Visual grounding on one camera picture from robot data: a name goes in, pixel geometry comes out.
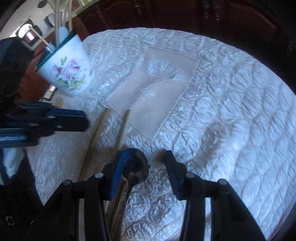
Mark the wooden chopstick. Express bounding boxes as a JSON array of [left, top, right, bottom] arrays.
[[55, 0, 60, 48], [29, 25, 55, 51], [68, 0, 73, 32], [78, 108, 110, 181], [116, 109, 131, 151]]

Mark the white quilted cloth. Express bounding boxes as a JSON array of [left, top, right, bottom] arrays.
[[28, 28, 295, 240]]

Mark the left hand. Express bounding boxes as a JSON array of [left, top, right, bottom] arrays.
[[2, 148, 25, 178]]

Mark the white floral cup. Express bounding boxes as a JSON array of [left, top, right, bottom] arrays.
[[35, 30, 94, 97]]

